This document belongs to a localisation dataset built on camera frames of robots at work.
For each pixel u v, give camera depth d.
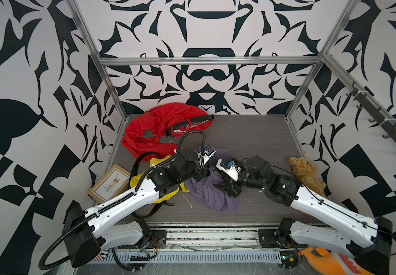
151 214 0.81
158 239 0.73
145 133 1.02
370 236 0.40
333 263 0.65
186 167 0.55
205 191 0.78
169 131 1.02
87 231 0.39
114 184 0.89
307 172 0.86
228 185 0.61
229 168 0.58
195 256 0.71
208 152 0.61
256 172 0.53
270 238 0.75
